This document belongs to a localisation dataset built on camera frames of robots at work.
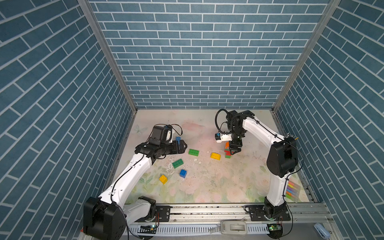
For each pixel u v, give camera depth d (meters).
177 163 0.91
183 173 0.84
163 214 0.74
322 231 0.68
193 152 0.94
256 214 0.74
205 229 0.71
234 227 0.68
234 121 0.68
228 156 0.93
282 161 0.52
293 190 0.81
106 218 0.38
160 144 0.60
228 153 0.83
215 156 0.94
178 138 1.02
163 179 0.82
